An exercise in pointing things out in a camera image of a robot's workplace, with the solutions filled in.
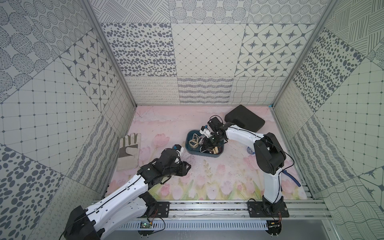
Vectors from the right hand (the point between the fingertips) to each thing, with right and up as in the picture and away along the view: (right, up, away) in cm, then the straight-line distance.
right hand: (204, 149), depth 91 cm
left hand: (-7, -6, -15) cm, 18 cm away
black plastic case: (+34, +18, +13) cm, 40 cm away
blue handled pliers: (+48, -12, -5) cm, 49 cm away
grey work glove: (-48, -4, +2) cm, 48 cm away
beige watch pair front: (-6, +4, +5) cm, 9 cm away
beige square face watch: (+7, -1, +2) cm, 8 cm away
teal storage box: (-5, -2, +2) cm, 6 cm away
